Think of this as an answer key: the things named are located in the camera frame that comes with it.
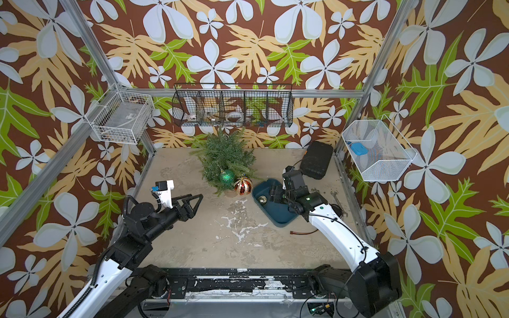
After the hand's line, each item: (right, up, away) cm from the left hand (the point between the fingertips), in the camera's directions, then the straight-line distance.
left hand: (198, 194), depth 69 cm
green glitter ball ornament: (+10, +6, +3) cm, 12 cm away
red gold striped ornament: (+16, +3, +3) cm, 17 cm away
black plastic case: (+58, +15, +48) cm, 77 cm away
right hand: (+29, 0, +13) cm, 32 cm away
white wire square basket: (-38, +32, +17) cm, 53 cm away
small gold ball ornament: (+24, -6, +24) cm, 35 cm away
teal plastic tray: (+31, -12, +23) cm, 40 cm away
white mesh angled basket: (+74, +17, +15) cm, 77 cm away
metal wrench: (+63, -4, +33) cm, 71 cm away
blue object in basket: (+66, +18, +15) cm, 70 cm away
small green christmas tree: (+7, +16, +8) cm, 19 cm away
